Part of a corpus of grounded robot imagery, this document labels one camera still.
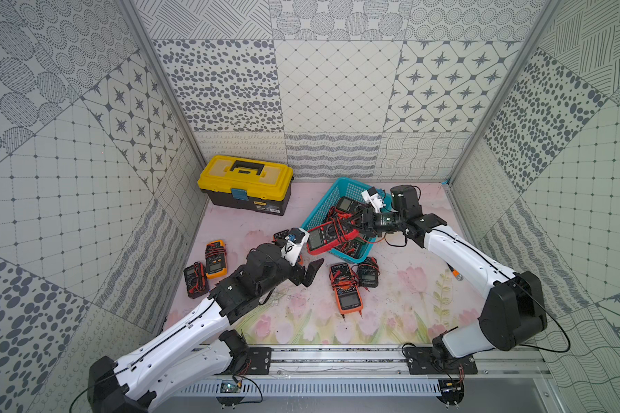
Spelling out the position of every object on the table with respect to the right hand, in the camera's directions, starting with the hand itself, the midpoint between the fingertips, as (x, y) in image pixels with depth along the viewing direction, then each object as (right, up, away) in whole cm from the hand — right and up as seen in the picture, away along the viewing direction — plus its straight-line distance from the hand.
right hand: (347, 227), depth 78 cm
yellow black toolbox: (-33, +15, +19) cm, 41 cm away
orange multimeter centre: (+1, -22, +6) cm, 23 cm away
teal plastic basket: (+5, +14, +33) cm, 36 cm away
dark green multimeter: (+5, -10, +18) cm, 21 cm away
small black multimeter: (+8, -17, +10) cm, 22 cm away
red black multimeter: (+2, +5, +29) cm, 29 cm away
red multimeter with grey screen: (-6, -3, 0) cm, 7 cm away
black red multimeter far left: (-52, -19, +9) cm, 56 cm away
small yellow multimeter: (-47, -13, +14) cm, 50 cm away
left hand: (-12, -5, -7) cm, 14 cm away
